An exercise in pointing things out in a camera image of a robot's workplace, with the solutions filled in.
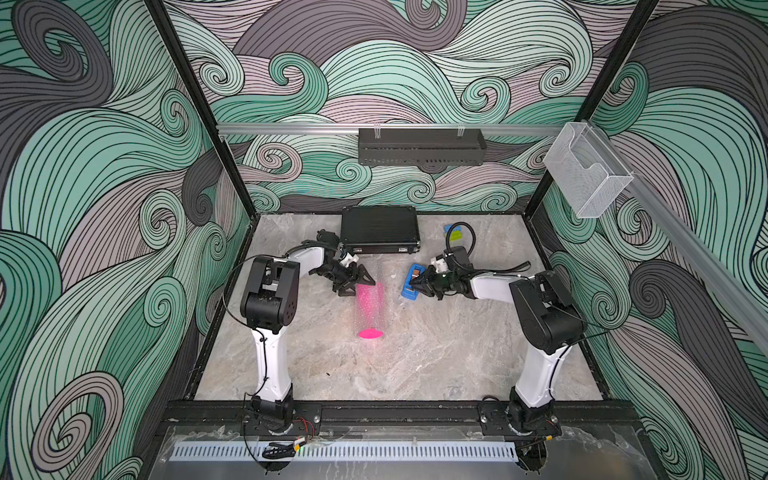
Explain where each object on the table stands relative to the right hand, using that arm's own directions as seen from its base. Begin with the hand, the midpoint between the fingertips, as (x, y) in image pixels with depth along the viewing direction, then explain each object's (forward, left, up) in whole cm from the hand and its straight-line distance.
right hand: (407, 284), depth 94 cm
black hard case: (+27, +9, -4) cm, 29 cm away
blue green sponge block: (+6, -13, +18) cm, 23 cm away
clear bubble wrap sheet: (-14, +15, +2) cm, 20 cm away
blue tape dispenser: (-2, 0, -1) cm, 2 cm away
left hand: (-1, +13, 0) cm, 13 cm away
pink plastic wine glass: (-7, +12, +3) cm, 14 cm away
